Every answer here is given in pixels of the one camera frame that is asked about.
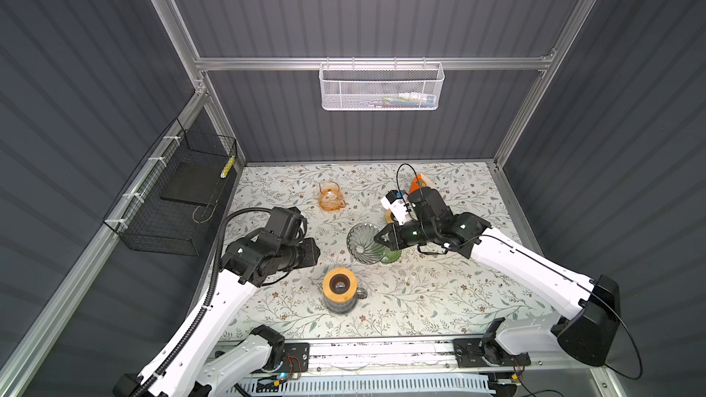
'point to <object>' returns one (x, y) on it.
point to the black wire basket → (173, 200)
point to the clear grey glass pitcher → (340, 308)
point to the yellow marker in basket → (227, 166)
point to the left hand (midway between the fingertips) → (316, 252)
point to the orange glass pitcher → (330, 198)
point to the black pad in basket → (199, 183)
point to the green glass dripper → (392, 256)
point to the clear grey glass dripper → (362, 244)
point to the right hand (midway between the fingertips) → (377, 241)
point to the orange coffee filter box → (415, 184)
